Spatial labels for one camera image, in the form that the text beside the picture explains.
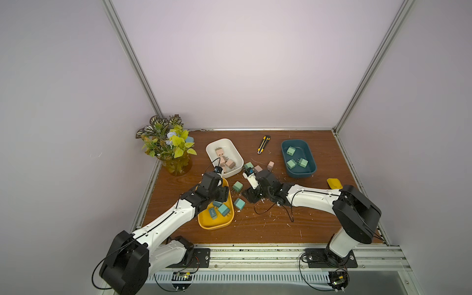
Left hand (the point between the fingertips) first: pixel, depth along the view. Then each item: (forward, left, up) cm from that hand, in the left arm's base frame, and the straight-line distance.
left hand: (225, 187), depth 85 cm
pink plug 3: (+18, -1, -6) cm, 19 cm away
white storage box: (+28, 0, -6) cm, 28 cm away
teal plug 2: (-8, +1, -6) cm, 10 cm away
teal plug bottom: (-5, -6, -7) cm, 10 cm away
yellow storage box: (-13, +10, -9) cm, 18 cm away
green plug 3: (+19, -42, -6) cm, 46 cm away
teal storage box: (+23, -40, -6) cm, 47 cm away
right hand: (+1, -9, -1) cm, 9 cm away
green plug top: (+17, -11, -6) cm, 22 cm away
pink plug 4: (+27, +6, -6) cm, 28 cm away
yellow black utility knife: (+34, -21, -8) cm, 41 cm away
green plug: (+18, -35, -6) cm, 40 cm away
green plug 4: (+4, -5, -7) cm, 10 cm away
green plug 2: (+28, -36, -6) cm, 46 cm away
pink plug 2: (+17, -23, -6) cm, 30 cm away
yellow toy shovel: (+7, -57, -8) cm, 58 cm away
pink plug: (+16, -17, -7) cm, 24 cm away
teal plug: (-10, +5, -4) cm, 13 cm away
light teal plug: (-5, +4, -7) cm, 10 cm away
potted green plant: (+14, +25, +17) cm, 33 cm away
